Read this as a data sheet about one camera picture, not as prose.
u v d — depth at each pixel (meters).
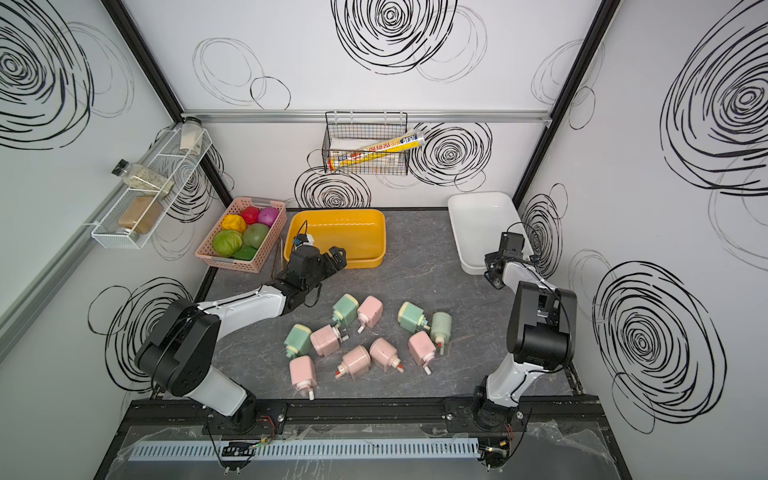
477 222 1.12
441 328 0.81
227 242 1.01
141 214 0.67
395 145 0.84
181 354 0.44
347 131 0.96
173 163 0.92
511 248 0.76
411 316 0.85
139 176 0.71
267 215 1.11
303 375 0.74
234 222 1.08
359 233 1.13
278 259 1.04
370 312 0.85
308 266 0.70
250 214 1.13
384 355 0.76
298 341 0.79
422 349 0.79
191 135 0.87
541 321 0.49
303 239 0.81
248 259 0.97
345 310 0.85
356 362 0.75
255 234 1.03
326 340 0.79
